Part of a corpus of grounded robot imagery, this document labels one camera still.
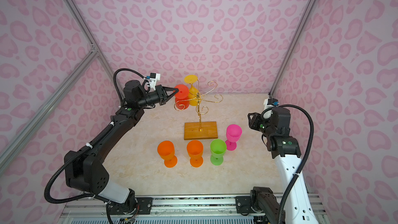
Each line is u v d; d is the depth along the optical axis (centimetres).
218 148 81
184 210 72
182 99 73
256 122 62
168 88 71
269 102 61
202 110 69
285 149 46
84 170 42
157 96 66
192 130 98
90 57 87
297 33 86
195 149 77
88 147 45
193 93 77
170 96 70
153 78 70
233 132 86
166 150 78
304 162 44
